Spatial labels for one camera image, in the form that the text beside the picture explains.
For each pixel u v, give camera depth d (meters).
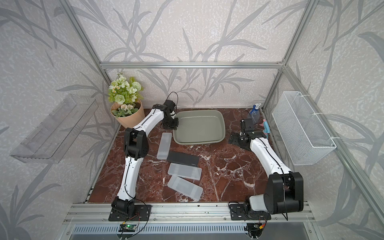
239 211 0.74
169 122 0.90
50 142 0.64
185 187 0.82
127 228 0.71
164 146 0.98
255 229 0.70
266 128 0.86
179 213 0.75
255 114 1.03
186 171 0.88
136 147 0.63
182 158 0.96
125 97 0.89
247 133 0.60
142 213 0.73
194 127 1.02
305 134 0.60
